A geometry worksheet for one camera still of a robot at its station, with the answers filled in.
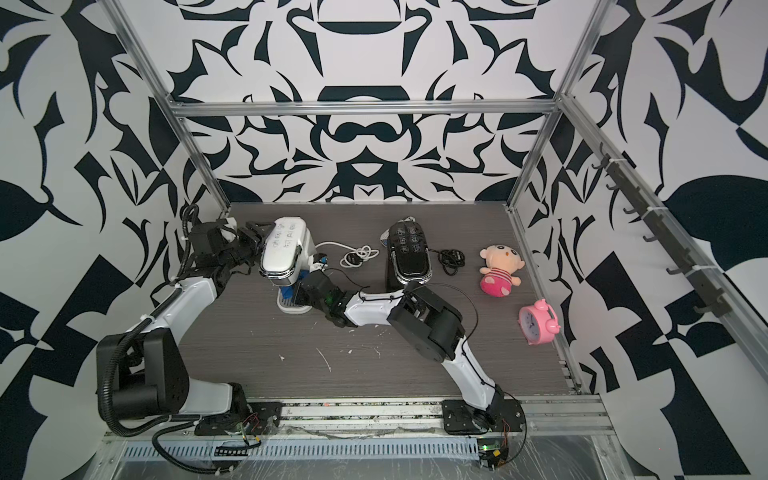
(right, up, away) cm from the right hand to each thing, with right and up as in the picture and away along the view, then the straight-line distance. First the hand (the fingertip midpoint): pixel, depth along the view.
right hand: (288, 282), depth 88 cm
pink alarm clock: (+69, -10, -8) cm, 70 cm away
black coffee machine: (+34, +8, -10) cm, 37 cm away
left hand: (-3, +16, -2) cm, 17 cm away
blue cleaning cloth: (0, -3, -1) cm, 3 cm away
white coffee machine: (+3, +10, -10) cm, 14 cm away
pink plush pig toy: (+65, +5, +8) cm, 66 cm away
